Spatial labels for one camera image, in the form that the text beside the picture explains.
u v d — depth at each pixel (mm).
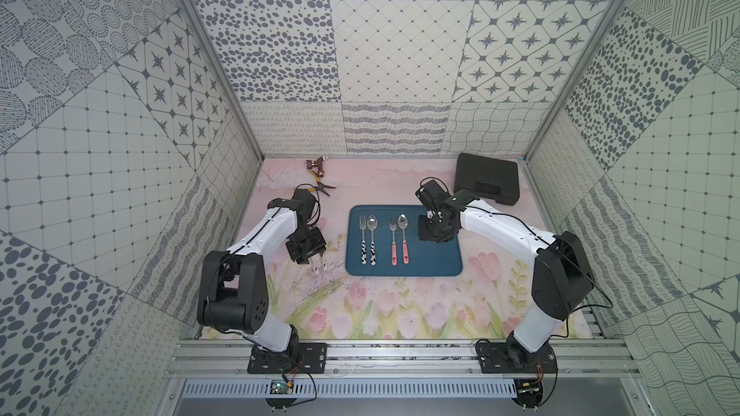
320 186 1108
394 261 903
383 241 956
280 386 715
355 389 701
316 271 888
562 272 461
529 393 717
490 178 1111
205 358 750
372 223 982
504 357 727
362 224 998
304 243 737
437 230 740
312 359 735
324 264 903
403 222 982
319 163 1180
